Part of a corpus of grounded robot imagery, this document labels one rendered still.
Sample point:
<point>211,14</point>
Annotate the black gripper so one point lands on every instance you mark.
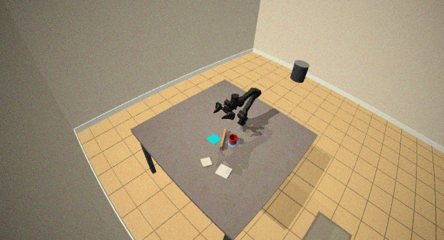
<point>226,110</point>

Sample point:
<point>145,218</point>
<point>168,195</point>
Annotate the red translucent cup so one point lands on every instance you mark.
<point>233,139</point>

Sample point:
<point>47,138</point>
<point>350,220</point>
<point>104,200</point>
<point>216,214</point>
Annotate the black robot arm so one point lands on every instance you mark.
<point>239,101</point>

